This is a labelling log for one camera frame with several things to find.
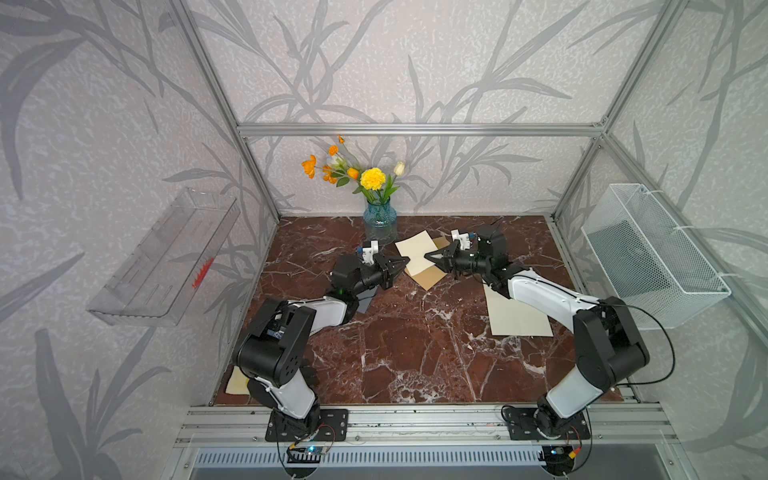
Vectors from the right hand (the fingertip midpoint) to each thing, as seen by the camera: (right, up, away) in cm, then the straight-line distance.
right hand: (423, 254), depth 82 cm
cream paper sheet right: (+29, -20, +12) cm, 37 cm away
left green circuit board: (-30, -49, -9) cm, 58 cm away
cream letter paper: (-2, +2, +5) cm, 6 cm away
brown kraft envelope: (+4, -8, +20) cm, 22 cm away
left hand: (-4, -2, 0) cm, 4 cm away
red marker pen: (-50, -3, -16) cm, 53 cm away
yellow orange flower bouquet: (-15, +21, +6) cm, 27 cm away
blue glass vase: (-14, +11, +23) cm, 29 cm away
